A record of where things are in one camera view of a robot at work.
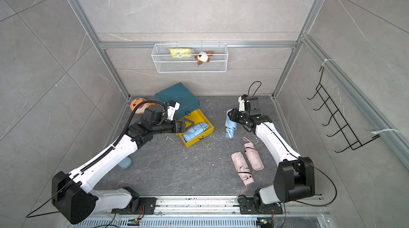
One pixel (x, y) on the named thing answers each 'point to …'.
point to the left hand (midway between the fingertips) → (190, 122)
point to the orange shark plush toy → (135, 102)
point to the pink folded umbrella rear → (253, 155)
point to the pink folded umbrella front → (242, 168)
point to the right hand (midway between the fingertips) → (231, 113)
